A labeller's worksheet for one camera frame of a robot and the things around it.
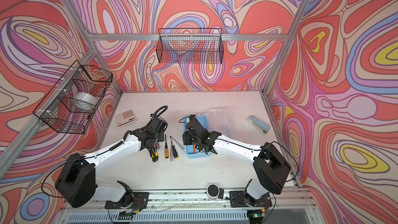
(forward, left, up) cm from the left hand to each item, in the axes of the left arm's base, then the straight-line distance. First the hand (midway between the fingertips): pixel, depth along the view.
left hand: (160, 131), depth 88 cm
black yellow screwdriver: (-9, -8, -8) cm, 14 cm away
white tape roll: (+2, +30, +24) cm, 39 cm away
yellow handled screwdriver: (-8, -3, -8) cm, 12 cm away
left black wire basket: (+3, +42, +17) cm, 45 cm away
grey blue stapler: (+8, -60, -5) cm, 61 cm away
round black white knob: (-30, -29, -5) cm, 42 cm away
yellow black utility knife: (-12, +3, -8) cm, 15 cm away
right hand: (-6, -15, +1) cm, 16 cm away
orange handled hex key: (-15, -20, +9) cm, 27 cm away
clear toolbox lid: (+8, -37, -1) cm, 38 cm away
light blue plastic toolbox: (-7, -16, -8) cm, 19 cm away
